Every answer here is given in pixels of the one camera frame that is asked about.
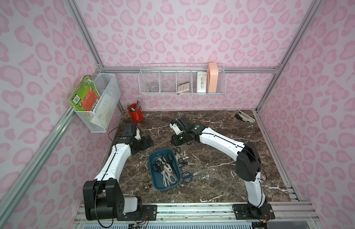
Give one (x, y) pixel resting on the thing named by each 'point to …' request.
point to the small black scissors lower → (180, 165)
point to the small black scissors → (181, 161)
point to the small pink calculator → (183, 87)
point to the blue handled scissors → (187, 176)
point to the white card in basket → (201, 82)
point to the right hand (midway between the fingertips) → (171, 142)
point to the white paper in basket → (104, 109)
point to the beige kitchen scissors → (167, 167)
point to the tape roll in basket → (153, 88)
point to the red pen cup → (137, 115)
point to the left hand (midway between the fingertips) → (147, 142)
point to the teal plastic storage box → (161, 182)
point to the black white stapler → (243, 117)
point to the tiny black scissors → (177, 150)
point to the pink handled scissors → (172, 180)
